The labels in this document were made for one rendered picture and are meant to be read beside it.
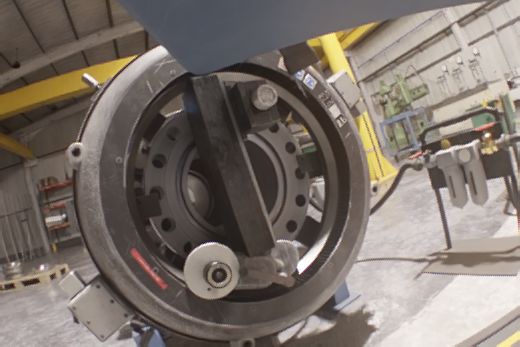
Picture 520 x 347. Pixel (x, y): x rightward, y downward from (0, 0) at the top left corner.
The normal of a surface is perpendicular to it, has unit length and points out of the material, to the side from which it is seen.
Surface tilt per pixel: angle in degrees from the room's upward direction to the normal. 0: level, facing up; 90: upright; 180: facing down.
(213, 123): 90
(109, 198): 90
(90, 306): 90
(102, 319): 90
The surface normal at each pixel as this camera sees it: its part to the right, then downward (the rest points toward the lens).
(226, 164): 0.43, -0.21
